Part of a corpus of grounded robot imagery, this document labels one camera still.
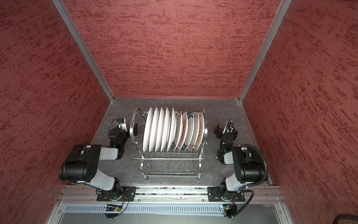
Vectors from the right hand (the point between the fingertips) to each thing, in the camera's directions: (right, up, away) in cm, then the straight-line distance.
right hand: (224, 126), depth 92 cm
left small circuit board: (-66, -41, -19) cm, 80 cm away
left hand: (-65, 0, +2) cm, 65 cm away
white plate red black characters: (-24, -4, +3) cm, 24 cm away
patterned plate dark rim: (-27, -5, +5) cm, 28 cm away
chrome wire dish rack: (-31, -22, -7) cm, 39 cm away
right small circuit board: (-4, -41, -22) cm, 46 cm away
